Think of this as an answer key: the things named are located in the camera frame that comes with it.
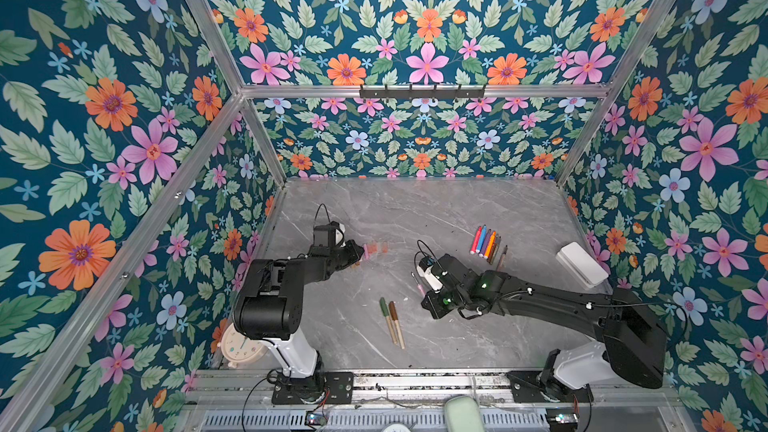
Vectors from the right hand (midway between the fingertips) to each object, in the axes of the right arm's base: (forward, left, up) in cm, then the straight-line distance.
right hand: (421, 302), depth 80 cm
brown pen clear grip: (+21, -26, -7) cm, 34 cm away
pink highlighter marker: (+25, -20, -7) cm, 33 cm away
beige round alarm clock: (-10, +50, -5) cm, 51 cm away
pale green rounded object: (-24, -9, -6) cm, 27 cm away
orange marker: (+23, -24, -7) cm, 34 cm away
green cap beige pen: (+1, +10, -8) cm, 13 cm away
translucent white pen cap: (+23, +11, -8) cm, 27 cm away
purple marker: (+24, -23, -8) cm, 34 cm away
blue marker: (+25, -22, -7) cm, 34 cm away
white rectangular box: (+10, -52, -4) cm, 53 cm away
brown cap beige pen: (-1, +8, -8) cm, 11 cm away
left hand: (+21, +17, -2) cm, 27 cm away
